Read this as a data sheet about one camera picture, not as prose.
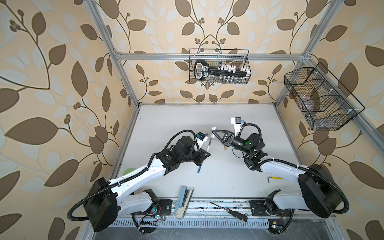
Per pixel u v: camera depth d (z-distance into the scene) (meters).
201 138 0.67
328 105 0.72
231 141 0.65
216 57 0.90
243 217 0.70
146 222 0.74
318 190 0.42
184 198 0.75
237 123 0.68
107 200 0.40
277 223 0.71
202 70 0.83
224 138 0.69
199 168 0.88
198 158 0.68
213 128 0.72
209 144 0.74
